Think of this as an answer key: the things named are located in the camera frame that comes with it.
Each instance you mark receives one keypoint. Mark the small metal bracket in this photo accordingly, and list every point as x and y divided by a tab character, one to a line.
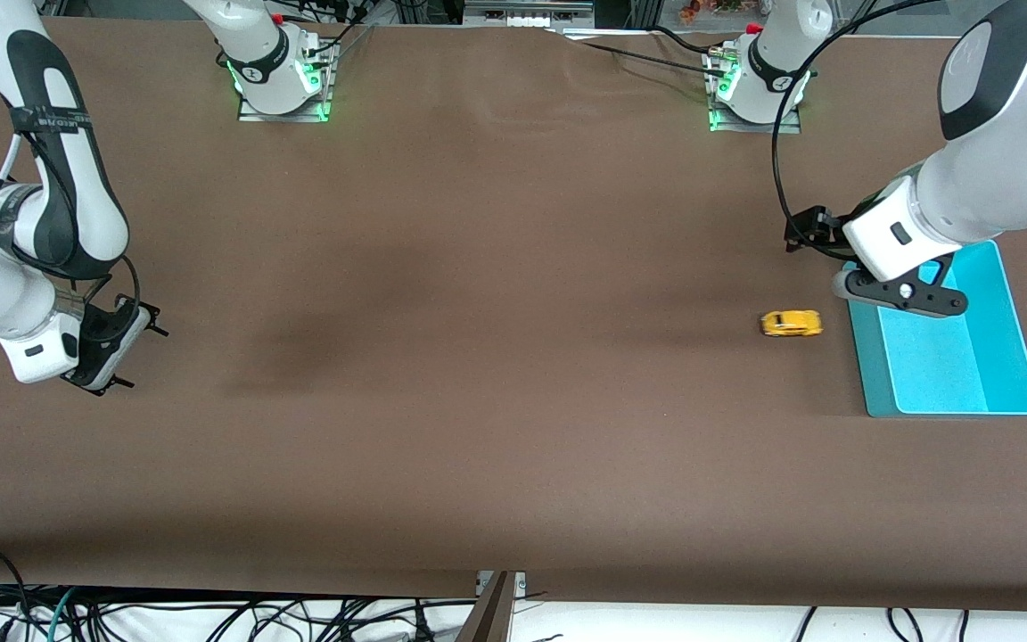
521	584

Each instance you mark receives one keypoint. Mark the brown table cover sheet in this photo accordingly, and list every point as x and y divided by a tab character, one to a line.
513	401

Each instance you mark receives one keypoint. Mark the yellow beetle toy car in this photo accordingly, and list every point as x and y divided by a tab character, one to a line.
790	324

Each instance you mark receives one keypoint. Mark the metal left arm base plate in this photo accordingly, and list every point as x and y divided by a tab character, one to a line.
754	127

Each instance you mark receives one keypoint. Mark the dark angled post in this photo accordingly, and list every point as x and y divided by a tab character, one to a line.
488	620

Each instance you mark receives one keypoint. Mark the white power strip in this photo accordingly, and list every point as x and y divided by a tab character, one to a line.
522	18

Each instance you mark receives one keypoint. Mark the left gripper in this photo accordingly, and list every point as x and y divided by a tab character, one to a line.
820	226

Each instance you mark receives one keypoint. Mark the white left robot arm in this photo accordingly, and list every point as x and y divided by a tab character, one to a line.
1013	178

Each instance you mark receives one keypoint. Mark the colourful small objects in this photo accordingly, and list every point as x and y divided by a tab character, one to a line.
710	7

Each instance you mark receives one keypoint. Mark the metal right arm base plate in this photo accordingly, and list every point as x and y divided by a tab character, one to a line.
282	117

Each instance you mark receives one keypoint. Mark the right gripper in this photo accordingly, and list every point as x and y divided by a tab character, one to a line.
106	341

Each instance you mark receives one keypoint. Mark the teal plastic bin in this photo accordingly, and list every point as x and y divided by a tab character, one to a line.
950	374

